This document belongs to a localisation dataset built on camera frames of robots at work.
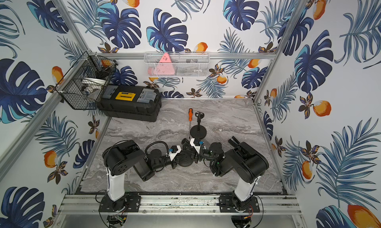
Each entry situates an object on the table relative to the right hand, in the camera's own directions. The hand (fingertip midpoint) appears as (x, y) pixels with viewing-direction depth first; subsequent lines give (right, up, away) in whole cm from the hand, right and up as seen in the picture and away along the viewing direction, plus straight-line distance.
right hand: (184, 147), depth 83 cm
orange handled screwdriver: (+3, +16, +27) cm, 32 cm away
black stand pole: (+9, +18, +3) cm, 20 cm away
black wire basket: (-62, +36, +8) cm, 72 cm away
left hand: (+1, -4, +3) cm, 5 cm away
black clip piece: (+31, +1, +12) cm, 34 cm away
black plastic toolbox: (-36, +27, +14) cm, 47 cm away
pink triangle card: (-12, +47, +7) cm, 49 cm away
